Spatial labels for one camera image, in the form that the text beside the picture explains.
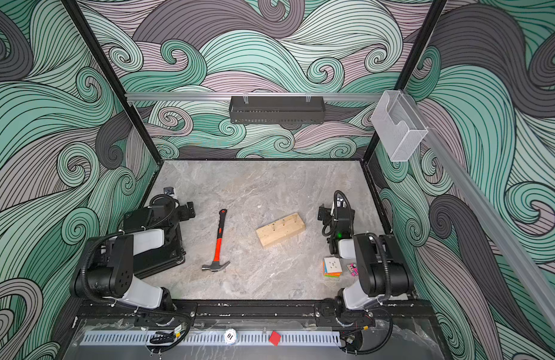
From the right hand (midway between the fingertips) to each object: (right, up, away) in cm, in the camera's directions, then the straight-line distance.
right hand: (333, 205), depth 93 cm
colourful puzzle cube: (-5, -21, -15) cm, 26 cm away
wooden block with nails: (-25, -11, -3) cm, 28 cm away
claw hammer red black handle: (-47, -21, -9) cm, 53 cm away
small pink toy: (+4, -22, -12) cm, 25 cm away
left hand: (-66, +1, +1) cm, 66 cm away
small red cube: (-25, -39, -24) cm, 52 cm away
